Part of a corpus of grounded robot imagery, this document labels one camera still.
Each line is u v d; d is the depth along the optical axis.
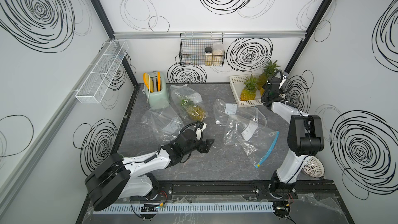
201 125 0.71
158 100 0.96
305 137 0.50
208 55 0.85
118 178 0.41
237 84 1.19
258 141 0.91
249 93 0.99
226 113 0.99
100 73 0.73
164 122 0.87
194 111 0.92
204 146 0.72
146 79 0.93
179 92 0.94
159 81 0.98
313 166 0.80
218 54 0.85
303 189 0.75
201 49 0.89
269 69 1.01
